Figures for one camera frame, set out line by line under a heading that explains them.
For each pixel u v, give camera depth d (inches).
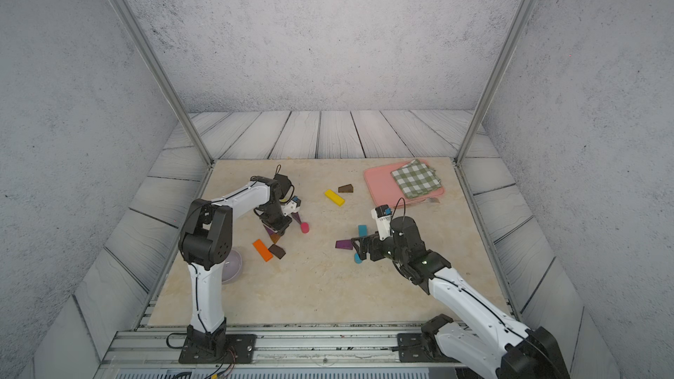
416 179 44.2
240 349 28.6
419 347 28.5
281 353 28.7
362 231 38.9
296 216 38.5
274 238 37.6
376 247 27.5
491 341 16.5
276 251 36.6
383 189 43.8
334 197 42.3
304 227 38.4
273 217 33.3
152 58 34.5
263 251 36.8
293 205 36.8
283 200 34.1
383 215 27.9
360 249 28.1
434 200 41.9
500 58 34.6
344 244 37.5
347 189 43.8
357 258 35.3
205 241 21.9
